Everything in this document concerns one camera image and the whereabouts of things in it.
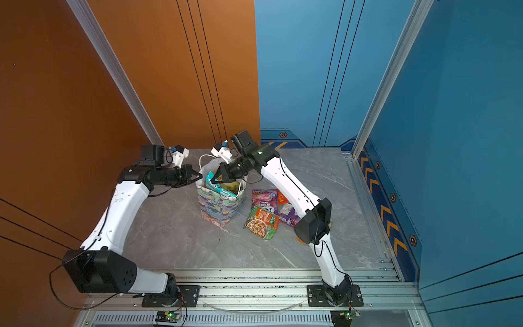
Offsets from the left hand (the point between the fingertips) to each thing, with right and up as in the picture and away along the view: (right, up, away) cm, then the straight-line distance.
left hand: (201, 173), depth 78 cm
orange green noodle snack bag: (+23, -22, +13) cm, 35 cm away
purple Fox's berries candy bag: (+25, -13, +19) cm, 34 cm away
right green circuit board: (+54, -48, -8) cm, 73 cm away
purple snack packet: (+35, -19, +14) cm, 42 cm away
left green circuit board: (-10, -50, -7) cm, 52 cm away
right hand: (+6, -3, -6) cm, 9 cm away
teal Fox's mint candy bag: (+7, -5, -6) cm, 10 cm away
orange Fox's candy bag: (+35, -19, -20) cm, 45 cm away
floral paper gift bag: (+7, -11, -2) cm, 13 cm away
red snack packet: (+32, -13, +21) cm, 40 cm away
